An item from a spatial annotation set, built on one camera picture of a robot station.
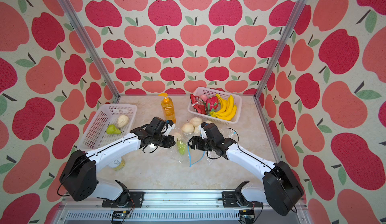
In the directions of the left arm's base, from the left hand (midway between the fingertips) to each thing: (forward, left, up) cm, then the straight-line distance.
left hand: (176, 146), depth 82 cm
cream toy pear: (+21, +37, -4) cm, 43 cm away
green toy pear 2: (+1, -2, -4) cm, 5 cm away
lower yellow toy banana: (+21, -31, -2) cm, 38 cm away
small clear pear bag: (-1, +1, -9) cm, 9 cm away
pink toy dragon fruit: (+34, -23, -1) cm, 41 cm away
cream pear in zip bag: (+15, -6, -5) cm, 17 cm away
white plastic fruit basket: (+46, -14, -1) cm, 48 cm away
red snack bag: (+31, -13, +1) cm, 33 cm away
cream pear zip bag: (+13, -12, -5) cm, 18 cm away
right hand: (0, -9, 0) cm, 9 cm away
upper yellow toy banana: (+31, -35, +1) cm, 47 cm away
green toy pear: (+14, +43, -6) cm, 46 cm away
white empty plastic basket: (+11, +53, -5) cm, 54 cm away
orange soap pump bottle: (+24, +6, +6) cm, 26 cm away
